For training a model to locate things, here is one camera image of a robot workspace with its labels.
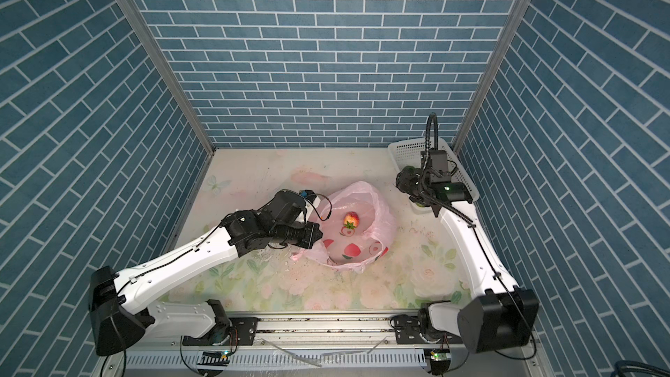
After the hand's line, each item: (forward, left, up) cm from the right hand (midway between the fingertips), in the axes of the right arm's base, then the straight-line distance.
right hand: (406, 180), depth 80 cm
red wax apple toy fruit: (-4, +17, -19) cm, 26 cm away
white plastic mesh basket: (+30, -6, -18) cm, 36 cm away
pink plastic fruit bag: (-6, +14, -22) cm, 27 cm away
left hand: (-20, +22, -4) cm, 30 cm away
